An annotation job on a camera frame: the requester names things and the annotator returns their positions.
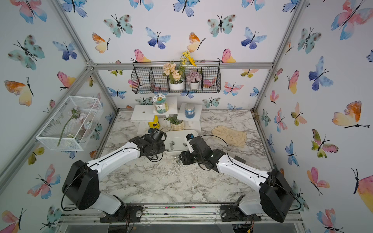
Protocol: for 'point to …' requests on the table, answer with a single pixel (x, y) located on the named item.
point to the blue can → (189, 110)
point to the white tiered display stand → (144, 114)
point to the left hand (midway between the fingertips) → (164, 147)
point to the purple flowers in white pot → (193, 78)
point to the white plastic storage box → (176, 141)
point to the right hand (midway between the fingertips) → (183, 154)
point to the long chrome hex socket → (171, 144)
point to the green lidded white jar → (160, 103)
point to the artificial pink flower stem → (75, 114)
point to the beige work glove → (232, 137)
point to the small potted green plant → (176, 124)
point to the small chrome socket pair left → (175, 157)
